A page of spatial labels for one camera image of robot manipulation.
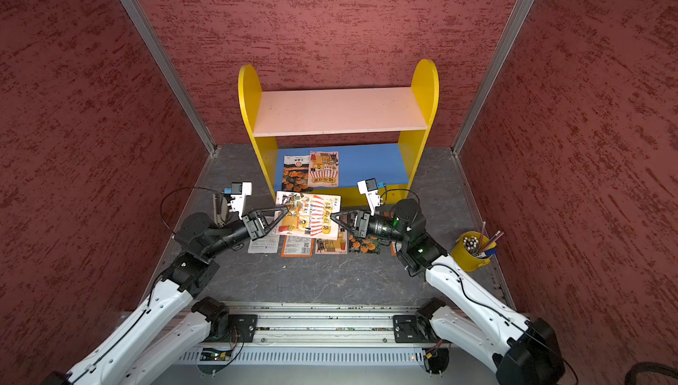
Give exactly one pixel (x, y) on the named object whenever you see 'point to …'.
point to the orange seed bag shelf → (393, 249)
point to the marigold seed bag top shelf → (370, 245)
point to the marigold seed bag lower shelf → (296, 174)
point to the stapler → (220, 209)
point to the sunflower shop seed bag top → (331, 246)
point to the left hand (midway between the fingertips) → (286, 216)
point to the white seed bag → (267, 244)
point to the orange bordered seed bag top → (297, 246)
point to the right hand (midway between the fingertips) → (330, 225)
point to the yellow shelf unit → (330, 141)
